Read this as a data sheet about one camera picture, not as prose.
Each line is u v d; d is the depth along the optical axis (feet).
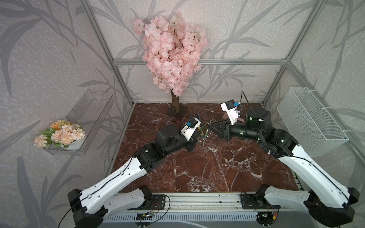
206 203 2.47
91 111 2.41
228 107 1.68
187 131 1.78
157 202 2.41
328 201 1.26
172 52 2.52
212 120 1.94
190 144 1.83
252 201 2.41
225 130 1.65
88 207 1.23
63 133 1.62
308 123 2.11
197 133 1.78
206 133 2.03
